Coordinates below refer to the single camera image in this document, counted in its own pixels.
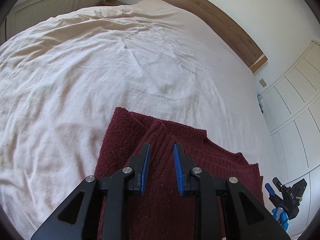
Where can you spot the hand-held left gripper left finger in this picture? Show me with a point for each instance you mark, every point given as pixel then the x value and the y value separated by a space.
pixel 144 172

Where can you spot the wooden nightstand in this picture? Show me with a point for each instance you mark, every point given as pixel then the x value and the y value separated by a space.
pixel 112 3

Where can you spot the bed with white duvet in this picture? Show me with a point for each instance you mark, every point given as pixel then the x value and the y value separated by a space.
pixel 100 67

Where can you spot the wall switch plate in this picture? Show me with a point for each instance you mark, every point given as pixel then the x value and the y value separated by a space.
pixel 262 82

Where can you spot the small blue item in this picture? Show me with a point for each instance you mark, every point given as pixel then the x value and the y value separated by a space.
pixel 260 102

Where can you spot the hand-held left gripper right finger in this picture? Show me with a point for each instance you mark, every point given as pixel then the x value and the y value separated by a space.
pixel 178 172

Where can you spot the person's right hand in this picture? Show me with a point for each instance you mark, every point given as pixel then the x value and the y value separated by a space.
pixel 280 216

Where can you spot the white wardrobe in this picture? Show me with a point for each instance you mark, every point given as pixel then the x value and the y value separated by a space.
pixel 295 100

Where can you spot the wooden headboard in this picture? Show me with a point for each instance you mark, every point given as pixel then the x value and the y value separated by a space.
pixel 225 25

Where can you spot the maroon knitted sweater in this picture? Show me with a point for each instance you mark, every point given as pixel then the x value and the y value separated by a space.
pixel 162 210

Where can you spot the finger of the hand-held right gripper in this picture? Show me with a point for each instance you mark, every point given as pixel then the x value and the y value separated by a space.
pixel 270 189
pixel 277 182

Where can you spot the low white louvred cabinet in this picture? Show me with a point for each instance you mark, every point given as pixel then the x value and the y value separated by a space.
pixel 50 12

